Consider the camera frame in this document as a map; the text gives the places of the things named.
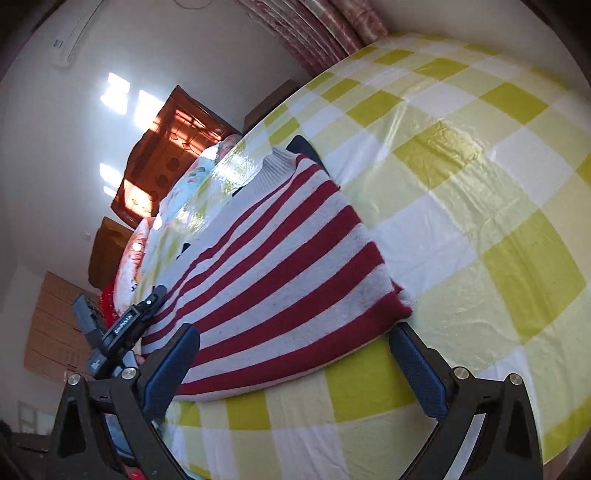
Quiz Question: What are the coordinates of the yellow white checkered bed sheet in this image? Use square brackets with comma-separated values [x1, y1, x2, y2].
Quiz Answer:
[148, 31, 591, 480]

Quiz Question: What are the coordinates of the pink floral curtain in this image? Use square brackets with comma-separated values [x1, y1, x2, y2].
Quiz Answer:
[235, 0, 389, 75]

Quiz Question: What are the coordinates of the carved wooden headboard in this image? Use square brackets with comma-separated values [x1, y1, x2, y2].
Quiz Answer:
[111, 84, 242, 228]

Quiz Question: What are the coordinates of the wooden nightstand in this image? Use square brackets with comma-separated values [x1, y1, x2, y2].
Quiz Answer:
[242, 78, 302, 136]

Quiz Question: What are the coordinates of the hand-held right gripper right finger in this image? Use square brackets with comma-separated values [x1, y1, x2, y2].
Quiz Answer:
[389, 322, 543, 480]

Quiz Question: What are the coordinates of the pink floral quilt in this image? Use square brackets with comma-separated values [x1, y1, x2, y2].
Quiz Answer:
[115, 216, 155, 308]

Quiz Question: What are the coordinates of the plain wooden headboard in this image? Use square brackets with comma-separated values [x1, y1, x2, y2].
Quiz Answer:
[88, 216, 139, 291]

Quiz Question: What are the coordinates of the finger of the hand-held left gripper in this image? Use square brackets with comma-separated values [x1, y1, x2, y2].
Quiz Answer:
[130, 285, 168, 324]

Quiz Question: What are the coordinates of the red grey striped sweater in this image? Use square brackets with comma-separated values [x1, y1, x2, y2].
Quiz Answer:
[140, 134, 415, 403]

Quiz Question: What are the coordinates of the floral blue pillow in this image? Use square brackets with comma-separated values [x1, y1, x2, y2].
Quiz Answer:
[158, 134, 243, 220]

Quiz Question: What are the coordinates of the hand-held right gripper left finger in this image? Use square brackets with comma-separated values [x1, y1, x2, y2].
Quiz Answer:
[46, 323, 201, 480]

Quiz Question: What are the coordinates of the white air conditioner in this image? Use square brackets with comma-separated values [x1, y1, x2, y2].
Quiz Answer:
[50, 0, 117, 70]

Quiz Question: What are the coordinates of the red quilt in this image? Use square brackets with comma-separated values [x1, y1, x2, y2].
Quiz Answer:
[98, 282, 120, 320]

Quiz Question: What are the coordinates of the wooden wardrobe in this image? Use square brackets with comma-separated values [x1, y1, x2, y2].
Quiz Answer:
[24, 271, 102, 380]

